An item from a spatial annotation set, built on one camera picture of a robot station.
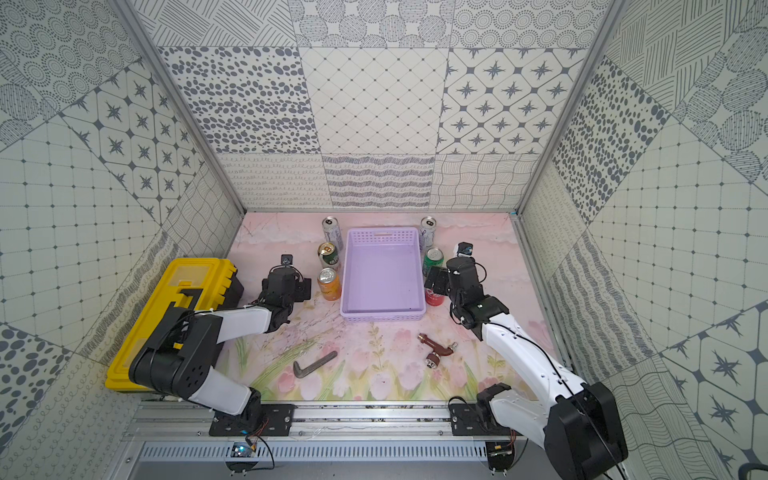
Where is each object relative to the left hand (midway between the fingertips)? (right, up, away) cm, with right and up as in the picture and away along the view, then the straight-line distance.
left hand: (288, 276), depth 95 cm
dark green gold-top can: (+13, +7, +1) cm, 15 cm away
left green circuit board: (-3, -40, -23) cm, 46 cm away
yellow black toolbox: (-14, -2, -12) cm, 19 cm away
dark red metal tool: (+45, -22, -13) cm, 52 cm away
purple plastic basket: (+30, 0, +6) cm, 31 cm away
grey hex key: (+8, -25, -13) cm, 29 cm away
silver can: (+14, +15, +4) cm, 20 cm away
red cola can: (+46, -6, -5) cm, 47 cm away
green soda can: (+47, +6, -1) cm, 47 cm away
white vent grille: (+16, -39, -24) cm, 49 cm away
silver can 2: (+45, +15, +3) cm, 48 cm away
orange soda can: (+15, -1, -6) cm, 16 cm away
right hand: (+49, +2, -10) cm, 50 cm away
